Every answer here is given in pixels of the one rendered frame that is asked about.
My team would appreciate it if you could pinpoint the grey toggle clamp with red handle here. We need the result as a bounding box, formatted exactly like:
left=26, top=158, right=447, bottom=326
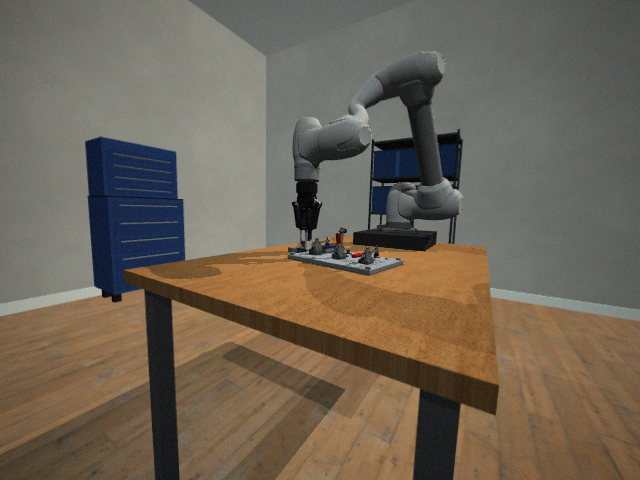
left=301, top=237, right=330, bottom=255
left=332, top=228, right=347, bottom=259
left=351, top=246, right=380, bottom=264

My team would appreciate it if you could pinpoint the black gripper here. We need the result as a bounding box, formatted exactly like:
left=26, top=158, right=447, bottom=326
left=292, top=182, right=322, bottom=249

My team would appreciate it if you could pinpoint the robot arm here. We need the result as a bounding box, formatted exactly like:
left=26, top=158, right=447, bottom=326
left=293, top=51, right=463, bottom=233

